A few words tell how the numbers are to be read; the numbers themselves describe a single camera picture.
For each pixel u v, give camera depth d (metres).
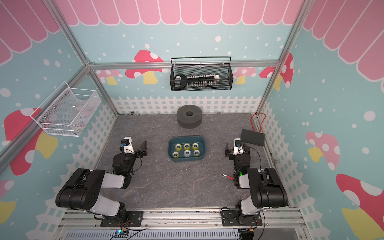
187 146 1.00
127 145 0.75
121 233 0.73
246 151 0.81
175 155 0.96
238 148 0.75
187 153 0.97
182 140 1.03
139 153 0.81
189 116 1.13
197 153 0.97
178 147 1.00
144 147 0.83
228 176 0.88
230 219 0.74
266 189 0.44
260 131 1.09
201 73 0.93
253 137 1.08
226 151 0.83
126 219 0.72
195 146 1.00
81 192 0.45
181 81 0.89
